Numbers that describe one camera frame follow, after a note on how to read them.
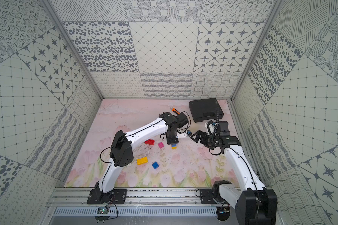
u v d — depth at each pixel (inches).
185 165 33.8
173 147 36.4
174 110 44.9
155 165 33.0
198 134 28.6
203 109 44.6
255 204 15.0
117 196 28.9
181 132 29.0
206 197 29.3
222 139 22.8
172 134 29.0
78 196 29.6
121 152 19.8
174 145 35.4
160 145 36.5
